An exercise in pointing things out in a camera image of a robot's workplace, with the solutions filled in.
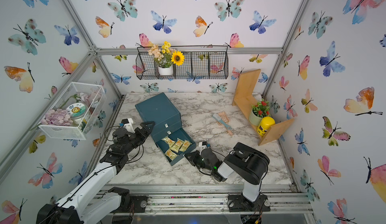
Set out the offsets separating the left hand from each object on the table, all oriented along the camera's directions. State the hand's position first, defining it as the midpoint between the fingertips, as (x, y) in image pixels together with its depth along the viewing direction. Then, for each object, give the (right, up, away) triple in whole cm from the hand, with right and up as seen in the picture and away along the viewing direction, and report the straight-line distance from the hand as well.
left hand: (154, 125), depth 80 cm
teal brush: (+36, +3, +24) cm, 43 cm away
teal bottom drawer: (+12, -7, +17) cm, 23 cm away
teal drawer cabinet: (+2, +8, +4) cm, 10 cm away
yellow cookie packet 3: (+15, -14, +12) cm, 24 cm away
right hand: (+15, -17, +4) cm, 23 cm away
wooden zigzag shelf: (+56, +13, +28) cm, 64 cm away
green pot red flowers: (+57, +7, +7) cm, 57 cm away
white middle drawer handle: (+6, -5, +7) cm, 10 cm away
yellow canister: (+60, +1, +4) cm, 61 cm away
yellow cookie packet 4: (+7, -18, +9) cm, 21 cm away
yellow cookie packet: (+5, -11, +13) cm, 18 cm away
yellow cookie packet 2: (+10, -14, +11) cm, 21 cm away
